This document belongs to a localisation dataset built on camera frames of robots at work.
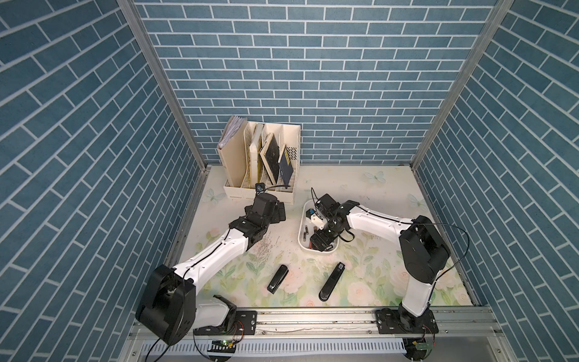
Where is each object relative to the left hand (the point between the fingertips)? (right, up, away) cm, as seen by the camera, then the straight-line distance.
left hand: (277, 207), depth 86 cm
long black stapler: (+21, -26, -6) cm, 34 cm away
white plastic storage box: (+12, -10, +11) cm, 19 cm away
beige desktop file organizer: (-9, +23, +11) cm, 26 cm away
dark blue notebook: (+2, +17, +23) cm, 29 cm away
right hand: (+18, -14, +4) cm, 23 cm away
